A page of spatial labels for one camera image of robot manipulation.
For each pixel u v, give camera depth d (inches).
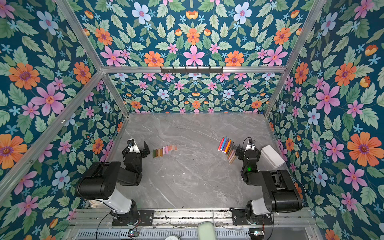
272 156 35.8
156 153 37.7
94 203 30.1
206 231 26.5
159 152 37.8
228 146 39.2
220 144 39.9
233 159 36.9
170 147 39.0
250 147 30.3
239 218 28.6
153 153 37.8
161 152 38.0
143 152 32.4
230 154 37.8
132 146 30.2
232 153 38.0
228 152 38.0
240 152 32.5
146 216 29.0
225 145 39.8
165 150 38.8
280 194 17.3
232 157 37.6
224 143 39.9
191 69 36.6
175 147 39.6
